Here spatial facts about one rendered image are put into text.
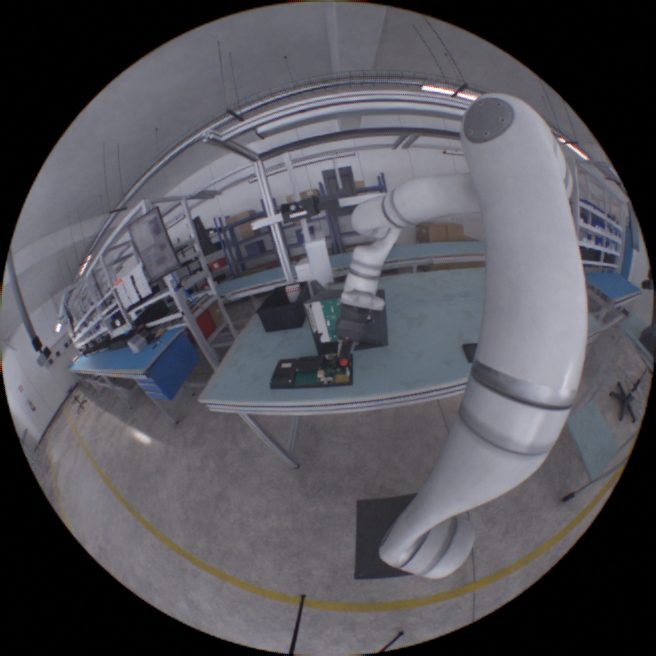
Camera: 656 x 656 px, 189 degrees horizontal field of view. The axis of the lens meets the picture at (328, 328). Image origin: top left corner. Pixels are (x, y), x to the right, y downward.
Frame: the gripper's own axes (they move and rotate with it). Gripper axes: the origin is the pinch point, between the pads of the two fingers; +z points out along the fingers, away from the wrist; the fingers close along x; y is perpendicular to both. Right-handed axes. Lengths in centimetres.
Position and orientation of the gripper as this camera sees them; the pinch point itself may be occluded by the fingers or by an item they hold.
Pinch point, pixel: (342, 357)
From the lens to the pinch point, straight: 53.8
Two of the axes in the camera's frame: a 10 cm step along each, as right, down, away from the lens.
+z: -1.7, 8.2, 5.4
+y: 0.4, -5.4, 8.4
